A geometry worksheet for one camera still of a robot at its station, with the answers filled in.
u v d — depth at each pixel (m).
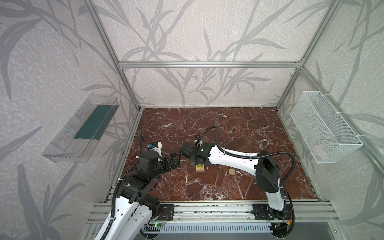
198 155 0.58
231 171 0.85
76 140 0.63
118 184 0.49
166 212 0.72
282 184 0.53
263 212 0.72
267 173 0.47
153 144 0.64
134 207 0.47
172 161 0.64
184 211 0.75
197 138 0.74
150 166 0.52
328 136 0.63
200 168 0.85
